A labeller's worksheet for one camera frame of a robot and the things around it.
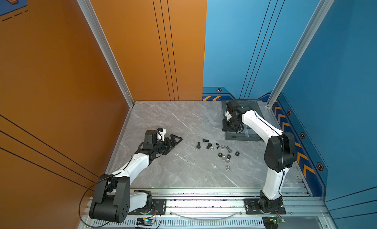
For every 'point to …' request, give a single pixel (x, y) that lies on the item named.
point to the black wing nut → (218, 145)
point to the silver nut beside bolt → (211, 148)
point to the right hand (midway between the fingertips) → (225, 129)
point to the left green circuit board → (144, 221)
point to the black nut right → (228, 156)
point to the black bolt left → (199, 146)
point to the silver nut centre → (223, 157)
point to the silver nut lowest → (228, 167)
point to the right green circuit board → (278, 220)
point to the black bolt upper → (205, 140)
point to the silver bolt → (229, 150)
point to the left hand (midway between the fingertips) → (179, 140)
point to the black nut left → (220, 154)
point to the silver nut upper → (222, 146)
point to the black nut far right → (237, 153)
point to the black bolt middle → (208, 146)
